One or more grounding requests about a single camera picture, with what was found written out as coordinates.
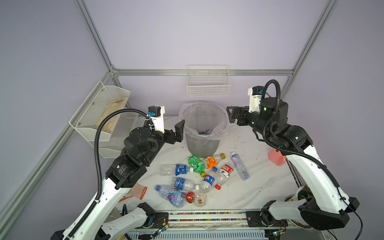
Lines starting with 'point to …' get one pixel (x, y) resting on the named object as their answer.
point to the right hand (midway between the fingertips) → (234, 107)
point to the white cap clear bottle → (240, 168)
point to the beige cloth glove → (112, 106)
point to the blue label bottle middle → (184, 184)
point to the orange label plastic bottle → (211, 162)
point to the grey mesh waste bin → (203, 148)
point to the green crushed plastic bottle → (197, 165)
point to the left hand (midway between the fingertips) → (172, 119)
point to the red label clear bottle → (224, 173)
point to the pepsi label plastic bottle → (208, 181)
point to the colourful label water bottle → (176, 197)
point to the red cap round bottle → (198, 199)
